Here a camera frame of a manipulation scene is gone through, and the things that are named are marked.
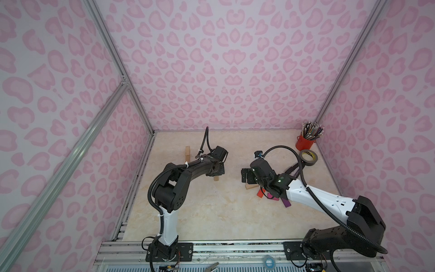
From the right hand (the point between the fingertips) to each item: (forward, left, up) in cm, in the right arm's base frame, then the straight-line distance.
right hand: (247, 171), depth 84 cm
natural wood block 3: (+2, +16, -12) cm, 20 cm away
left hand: (+7, +13, -13) cm, 19 cm away
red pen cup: (+26, -37, -10) cm, 46 cm away
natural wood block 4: (-2, -3, -12) cm, 13 cm away
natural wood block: (+23, +36, -13) cm, 45 cm away
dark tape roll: (+20, -40, -16) cm, 48 cm away
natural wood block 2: (+17, +35, -13) cm, 41 cm away
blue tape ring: (-35, -9, -13) cm, 38 cm away
